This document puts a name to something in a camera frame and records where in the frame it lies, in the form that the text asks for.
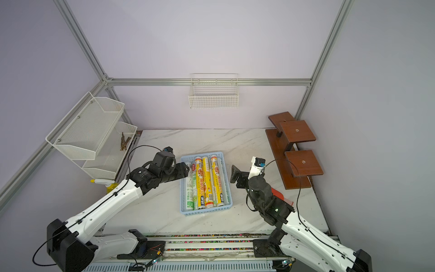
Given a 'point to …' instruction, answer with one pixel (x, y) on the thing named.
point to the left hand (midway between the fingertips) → (184, 172)
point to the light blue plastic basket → (188, 202)
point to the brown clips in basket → (123, 143)
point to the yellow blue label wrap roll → (220, 198)
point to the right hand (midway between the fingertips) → (242, 169)
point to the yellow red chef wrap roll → (208, 199)
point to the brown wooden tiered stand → (293, 168)
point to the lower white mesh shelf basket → (109, 157)
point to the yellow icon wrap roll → (200, 182)
